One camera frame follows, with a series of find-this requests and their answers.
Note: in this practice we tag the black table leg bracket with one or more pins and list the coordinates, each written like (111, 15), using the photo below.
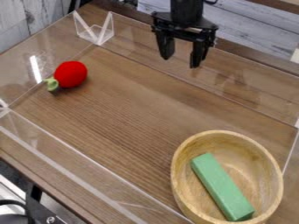
(39, 212)

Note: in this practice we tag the light wooden bowl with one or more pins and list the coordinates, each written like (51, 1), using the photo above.
(250, 165)

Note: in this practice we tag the red plush strawberry toy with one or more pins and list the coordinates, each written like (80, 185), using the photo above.
(70, 75)

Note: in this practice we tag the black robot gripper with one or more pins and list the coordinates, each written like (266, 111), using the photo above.
(186, 26)

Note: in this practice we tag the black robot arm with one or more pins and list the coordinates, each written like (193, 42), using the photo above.
(185, 6)

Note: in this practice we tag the green rectangular block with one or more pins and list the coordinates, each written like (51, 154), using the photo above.
(223, 190)

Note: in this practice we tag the clear acrylic enclosure wall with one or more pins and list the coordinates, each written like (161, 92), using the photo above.
(95, 144)

